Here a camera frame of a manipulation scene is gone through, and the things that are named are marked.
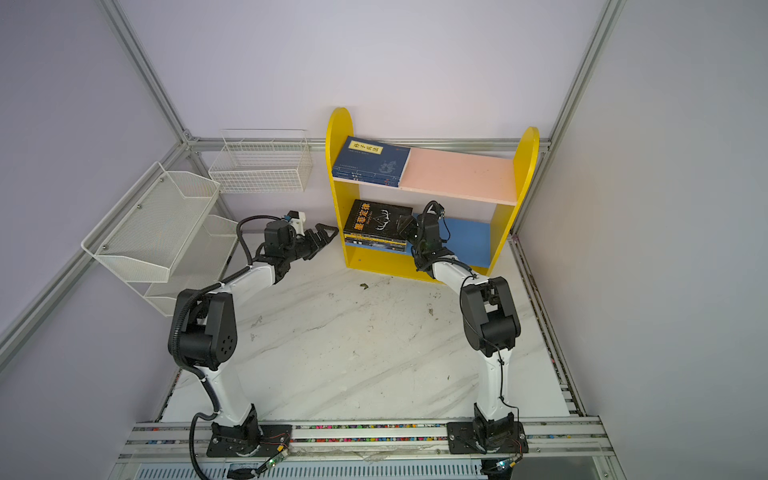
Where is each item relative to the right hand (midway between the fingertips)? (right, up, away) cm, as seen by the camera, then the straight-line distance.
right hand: (398, 218), depth 96 cm
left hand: (-21, -6, -3) cm, 22 cm away
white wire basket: (-46, +19, 0) cm, 50 cm away
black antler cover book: (-7, 0, +2) cm, 8 cm away
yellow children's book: (-7, -8, 0) cm, 11 cm away
